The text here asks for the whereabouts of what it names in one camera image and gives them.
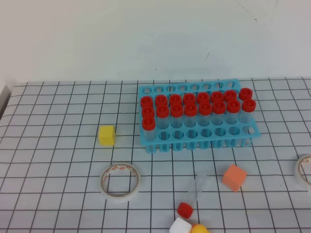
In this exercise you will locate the clear tube red cap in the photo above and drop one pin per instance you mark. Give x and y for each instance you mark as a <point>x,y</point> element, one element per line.
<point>194,190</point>

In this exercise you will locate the red-capped tube front left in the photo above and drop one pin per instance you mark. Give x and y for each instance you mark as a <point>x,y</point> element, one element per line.
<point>148,125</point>

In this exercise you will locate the blue test tube rack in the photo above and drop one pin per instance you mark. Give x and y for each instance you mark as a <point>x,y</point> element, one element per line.
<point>217,136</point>

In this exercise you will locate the white black-grid cloth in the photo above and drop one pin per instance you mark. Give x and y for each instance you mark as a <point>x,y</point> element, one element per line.
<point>51,162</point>

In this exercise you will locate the yellow foam cube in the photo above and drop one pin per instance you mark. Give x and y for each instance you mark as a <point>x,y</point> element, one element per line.
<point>107,135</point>

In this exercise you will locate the white tape roll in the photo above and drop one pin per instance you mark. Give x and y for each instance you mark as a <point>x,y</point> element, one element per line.
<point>120,182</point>

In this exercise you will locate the orange foam cube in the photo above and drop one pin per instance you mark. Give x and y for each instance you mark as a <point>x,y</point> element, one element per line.
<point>234,177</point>

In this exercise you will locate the white foam cube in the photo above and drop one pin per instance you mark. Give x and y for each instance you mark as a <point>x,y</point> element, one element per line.
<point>180,226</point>

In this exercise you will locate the yellow ball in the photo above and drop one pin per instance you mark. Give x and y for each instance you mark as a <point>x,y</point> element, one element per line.
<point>199,228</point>

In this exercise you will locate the white tape roll right edge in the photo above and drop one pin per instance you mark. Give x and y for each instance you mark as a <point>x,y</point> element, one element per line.
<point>300,175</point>

